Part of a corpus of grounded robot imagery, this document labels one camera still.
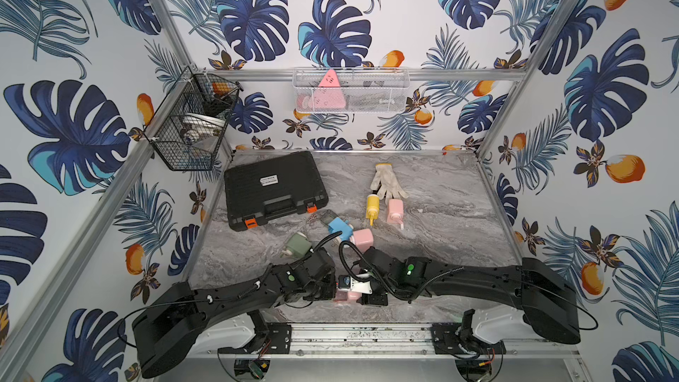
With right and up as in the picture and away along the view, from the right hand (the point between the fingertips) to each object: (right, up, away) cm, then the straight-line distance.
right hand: (358, 285), depth 80 cm
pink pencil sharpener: (+14, +21, +15) cm, 29 cm away
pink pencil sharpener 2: (+2, +13, +8) cm, 15 cm away
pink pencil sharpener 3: (-4, -1, -3) cm, 5 cm away
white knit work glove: (+13, +31, +28) cm, 44 cm away
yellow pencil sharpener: (+6, +22, +15) cm, 27 cm away
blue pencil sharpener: (-6, +16, +14) cm, 22 cm away
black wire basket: (-50, +49, 0) cm, 70 cm away
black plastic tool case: (-31, +29, +21) cm, 48 cm away
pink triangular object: (-9, +62, +11) cm, 63 cm away
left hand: (-6, -1, 0) cm, 6 cm away
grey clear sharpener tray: (-10, +18, +20) cm, 29 cm away
